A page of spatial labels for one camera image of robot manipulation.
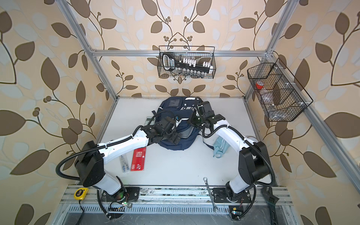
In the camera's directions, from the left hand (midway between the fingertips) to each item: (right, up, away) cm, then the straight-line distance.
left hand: (173, 129), depth 84 cm
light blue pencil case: (+30, -12, +6) cm, 33 cm away
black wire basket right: (+58, +18, -11) cm, 62 cm away
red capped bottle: (+51, +26, -3) cm, 57 cm away
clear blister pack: (-31, -22, +2) cm, 38 cm away
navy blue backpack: (+3, +13, +17) cm, 22 cm away
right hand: (+8, +5, +1) cm, 9 cm away
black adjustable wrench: (+52, -35, -12) cm, 64 cm away
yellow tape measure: (-49, -33, -11) cm, 60 cm away
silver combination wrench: (+22, -40, -14) cm, 48 cm away
